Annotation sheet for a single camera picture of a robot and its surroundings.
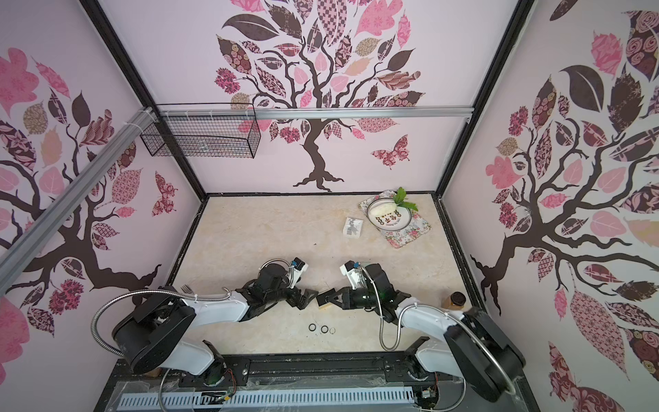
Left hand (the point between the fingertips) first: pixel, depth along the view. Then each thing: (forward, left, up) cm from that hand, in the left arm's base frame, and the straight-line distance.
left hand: (309, 290), depth 88 cm
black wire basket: (+50, +39, +33) cm, 71 cm away
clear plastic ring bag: (+27, -17, +2) cm, 31 cm away
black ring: (-12, 0, -2) cm, 12 cm away
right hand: (-5, -8, +6) cm, 11 cm away
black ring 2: (-12, -4, -2) cm, 13 cm away
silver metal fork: (+2, +44, -2) cm, 44 cm away
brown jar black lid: (-7, -47, +8) cm, 48 cm away
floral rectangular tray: (+28, -44, -1) cm, 52 cm away
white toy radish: (+36, -31, +3) cm, 47 cm away
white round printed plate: (+35, -32, 0) cm, 47 cm away
